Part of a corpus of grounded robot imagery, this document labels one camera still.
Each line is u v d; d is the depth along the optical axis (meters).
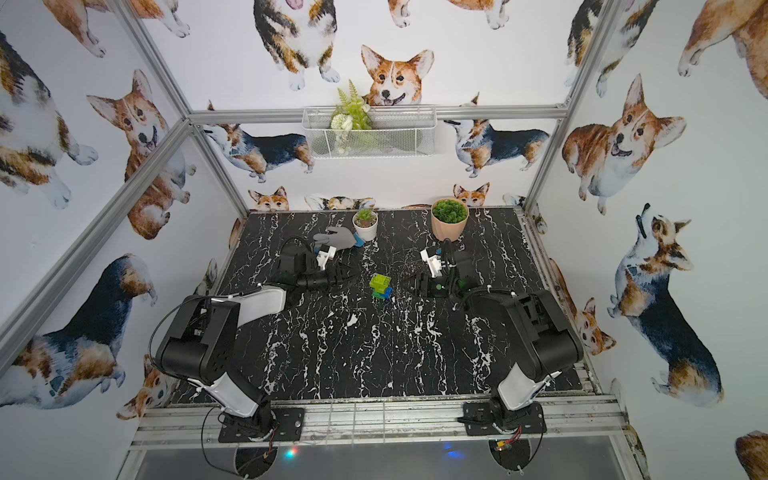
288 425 0.73
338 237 1.11
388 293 0.95
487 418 0.74
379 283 0.90
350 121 0.82
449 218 1.03
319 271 0.84
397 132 0.93
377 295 0.96
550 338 0.48
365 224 1.07
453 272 0.73
